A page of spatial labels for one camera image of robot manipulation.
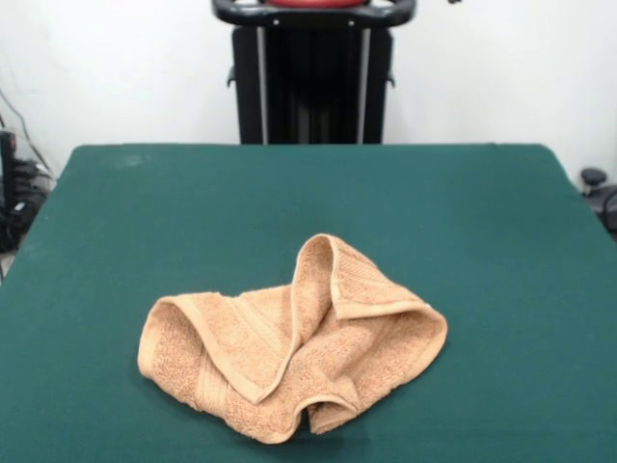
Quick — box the tan terry towel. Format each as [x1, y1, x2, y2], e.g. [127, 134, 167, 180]
[136, 232, 449, 431]

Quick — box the dark green table cloth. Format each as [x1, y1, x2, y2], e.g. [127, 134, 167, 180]
[0, 142, 617, 463]

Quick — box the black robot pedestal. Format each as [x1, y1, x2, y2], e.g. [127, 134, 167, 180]
[210, 0, 416, 146]

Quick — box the black equipment with cables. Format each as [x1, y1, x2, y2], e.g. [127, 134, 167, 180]
[0, 86, 58, 281]

